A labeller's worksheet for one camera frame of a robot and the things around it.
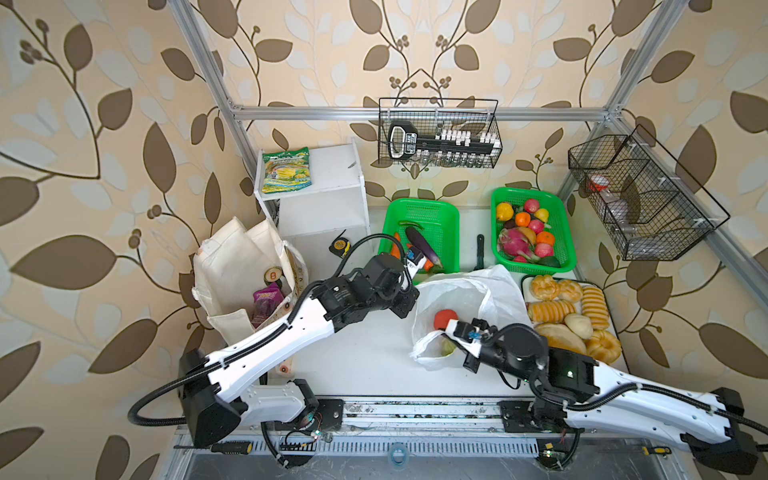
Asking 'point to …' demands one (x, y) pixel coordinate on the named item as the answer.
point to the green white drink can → (273, 274)
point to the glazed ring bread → (603, 346)
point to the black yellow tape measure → (340, 245)
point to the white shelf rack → (325, 220)
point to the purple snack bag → (265, 302)
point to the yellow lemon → (504, 211)
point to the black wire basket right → (652, 209)
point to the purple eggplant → (423, 245)
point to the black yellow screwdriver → (224, 447)
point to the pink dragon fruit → (514, 243)
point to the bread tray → (574, 315)
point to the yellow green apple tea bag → (285, 171)
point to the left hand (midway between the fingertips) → (420, 289)
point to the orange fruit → (523, 219)
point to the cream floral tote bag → (225, 275)
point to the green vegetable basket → (436, 219)
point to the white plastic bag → (490, 294)
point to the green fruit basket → (530, 231)
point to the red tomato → (442, 317)
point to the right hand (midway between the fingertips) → (443, 331)
